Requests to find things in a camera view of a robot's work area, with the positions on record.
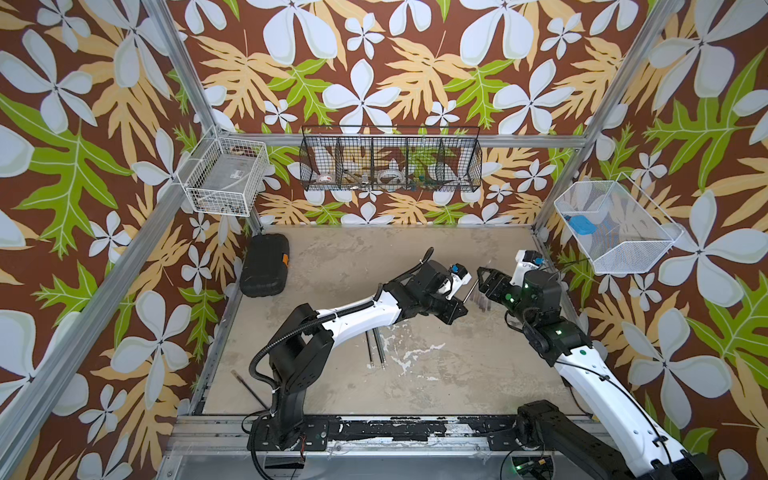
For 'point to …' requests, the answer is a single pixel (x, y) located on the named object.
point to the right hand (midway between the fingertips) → (484, 271)
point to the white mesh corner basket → (632, 231)
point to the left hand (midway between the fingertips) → (469, 308)
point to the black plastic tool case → (266, 265)
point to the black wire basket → (437, 159)
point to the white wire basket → (228, 177)
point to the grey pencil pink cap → (379, 347)
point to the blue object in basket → (582, 224)
